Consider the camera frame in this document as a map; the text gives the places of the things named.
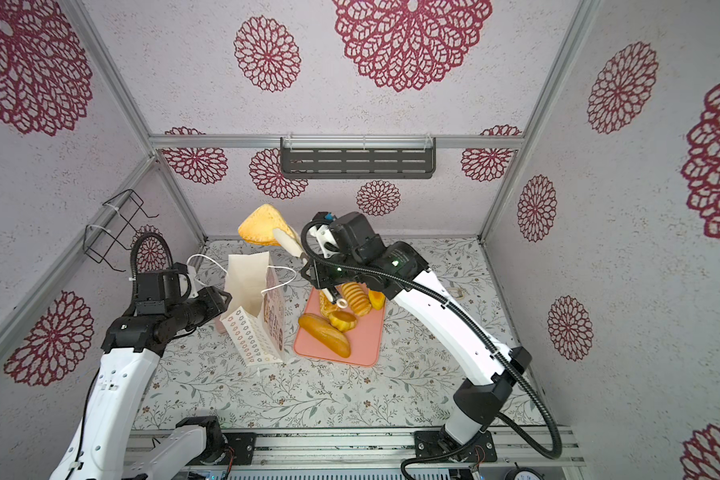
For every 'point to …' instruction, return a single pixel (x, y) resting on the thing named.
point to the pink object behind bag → (220, 327)
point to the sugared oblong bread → (326, 306)
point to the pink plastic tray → (312, 305)
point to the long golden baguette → (325, 333)
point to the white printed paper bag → (253, 311)
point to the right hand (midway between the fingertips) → (306, 265)
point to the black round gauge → (523, 473)
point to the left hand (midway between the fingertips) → (226, 304)
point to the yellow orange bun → (377, 299)
